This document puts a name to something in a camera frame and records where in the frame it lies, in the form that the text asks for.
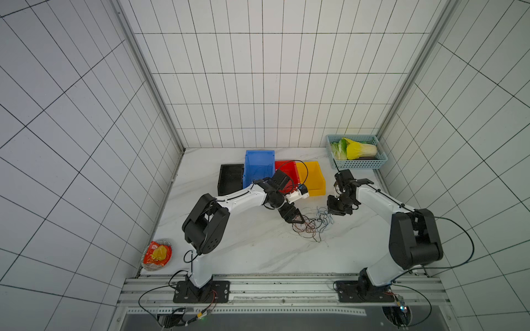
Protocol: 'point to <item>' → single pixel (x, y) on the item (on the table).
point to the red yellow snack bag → (156, 255)
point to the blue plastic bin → (258, 165)
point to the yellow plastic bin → (310, 175)
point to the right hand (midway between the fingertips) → (323, 209)
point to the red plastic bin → (290, 168)
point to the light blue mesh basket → (363, 163)
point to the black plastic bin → (230, 178)
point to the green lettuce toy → (339, 149)
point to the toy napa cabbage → (356, 150)
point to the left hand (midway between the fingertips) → (293, 217)
